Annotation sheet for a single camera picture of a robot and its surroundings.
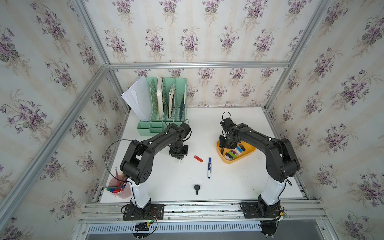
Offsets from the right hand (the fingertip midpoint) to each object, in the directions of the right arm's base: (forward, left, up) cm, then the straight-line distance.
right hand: (223, 146), depth 94 cm
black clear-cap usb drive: (-2, +1, -3) cm, 4 cm away
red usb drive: (-7, +16, -4) cm, 18 cm away
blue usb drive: (-2, -9, -3) cm, 10 cm away
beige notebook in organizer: (+27, +35, +18) cm, 48 cm away
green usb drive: (-5, -6, -3) cm, 8 cm away
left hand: (-10, +25, +1) cm, 27 cm away
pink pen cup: (-27, +57, +4) cm, 63 cm away
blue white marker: (-13, +9, -2) cm, 17 cm away
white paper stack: (+24, +55, +20) cm, 63 cm away
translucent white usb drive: (-6, -3, -3) cm, 8 cm away
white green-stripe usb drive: (-2, -9, -4) cm, 10 cm away
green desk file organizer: (+25, +37, +12) cm, 47 cm away
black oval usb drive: (0, -12, -2) cm, 13 cm away
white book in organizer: (+24, +41, +22) cm, 52 cm away
